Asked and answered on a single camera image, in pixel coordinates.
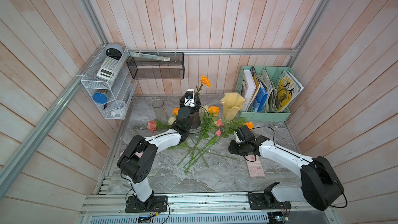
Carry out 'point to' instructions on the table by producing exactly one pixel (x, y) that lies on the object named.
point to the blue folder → (259, 100)
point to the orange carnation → (204, 81)
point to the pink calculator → (255, 168)
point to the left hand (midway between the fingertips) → (193, 93)
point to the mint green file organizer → (268, 77)
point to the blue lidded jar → (100, 98)
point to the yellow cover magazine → (288, 88)
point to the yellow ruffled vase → (232, 102)
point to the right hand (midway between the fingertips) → (229, 147)
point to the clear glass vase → (160, 110)
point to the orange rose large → (213, 111)
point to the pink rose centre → (217, 133)
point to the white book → (249, 87)
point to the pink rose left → (153, 125)
